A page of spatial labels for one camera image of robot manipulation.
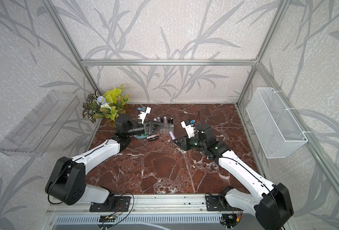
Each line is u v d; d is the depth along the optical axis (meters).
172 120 0.99
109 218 0.70
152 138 0.98
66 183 0.42
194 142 0.65
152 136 0.99
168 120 1.01
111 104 0.91
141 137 0.99
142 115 0.71
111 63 0.94
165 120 0.99
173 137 0.74
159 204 0.75
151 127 0.67
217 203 0.73
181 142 0.68
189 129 0.67
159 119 0.99
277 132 0.60
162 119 0.99
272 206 0.38
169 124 1.02
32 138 0.64
